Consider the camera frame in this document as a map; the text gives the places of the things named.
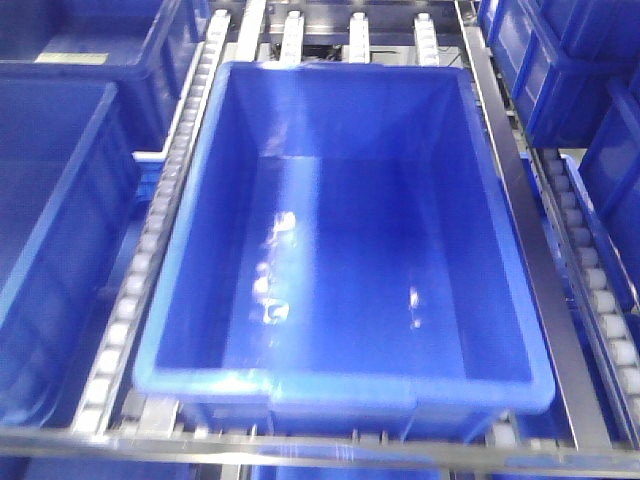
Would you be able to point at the steel roller rack on castors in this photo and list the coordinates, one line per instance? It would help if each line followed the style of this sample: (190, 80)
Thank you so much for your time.
(525, 215)

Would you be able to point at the row of blue bins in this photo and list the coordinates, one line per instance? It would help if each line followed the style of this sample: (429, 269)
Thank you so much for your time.
(55, 200)

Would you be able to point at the large blue plastic bin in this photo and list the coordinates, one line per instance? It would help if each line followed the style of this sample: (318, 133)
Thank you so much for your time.
(350, 250)

